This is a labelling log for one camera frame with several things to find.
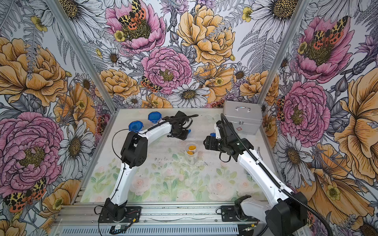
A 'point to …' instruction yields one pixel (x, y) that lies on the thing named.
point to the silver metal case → (246, 117)
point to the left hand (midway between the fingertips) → (183, 139)
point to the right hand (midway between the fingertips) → (209, 146)
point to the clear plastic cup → (191, 159)
